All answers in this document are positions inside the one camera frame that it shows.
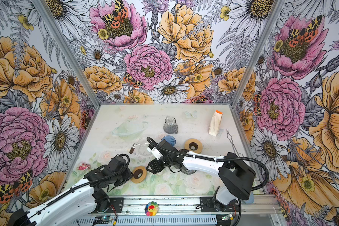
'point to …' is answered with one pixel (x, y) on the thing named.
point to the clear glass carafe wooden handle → (140, 148)
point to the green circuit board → (106, 218)
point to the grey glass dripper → (188, 172)
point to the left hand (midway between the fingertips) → (131, 179)
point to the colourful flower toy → (151, 208)
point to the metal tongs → (230, 137)
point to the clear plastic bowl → (130, 130)
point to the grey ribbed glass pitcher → (170, 126)
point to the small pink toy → (83, 166)
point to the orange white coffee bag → (215, 123)
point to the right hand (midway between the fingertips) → (153, 169)
